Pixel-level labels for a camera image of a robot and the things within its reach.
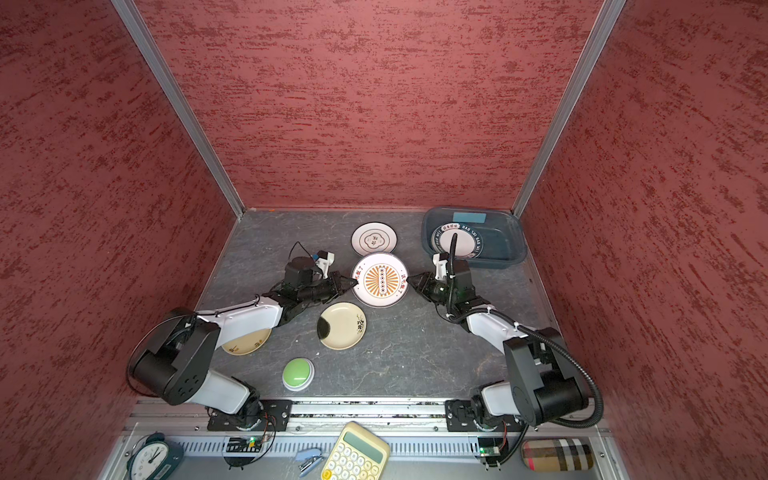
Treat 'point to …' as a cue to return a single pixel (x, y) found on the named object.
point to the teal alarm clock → (156, 459)
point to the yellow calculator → (358, 454)
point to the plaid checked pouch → (557, 454)
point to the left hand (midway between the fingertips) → (358, 287)
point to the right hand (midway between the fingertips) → (404, 286)
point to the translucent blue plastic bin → (502, 232)
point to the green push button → (298, 374)
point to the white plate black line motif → (372, 238)
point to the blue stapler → (307, 460)
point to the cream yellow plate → (341, 326)
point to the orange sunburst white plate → (382, 279)
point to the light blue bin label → (469, 217)
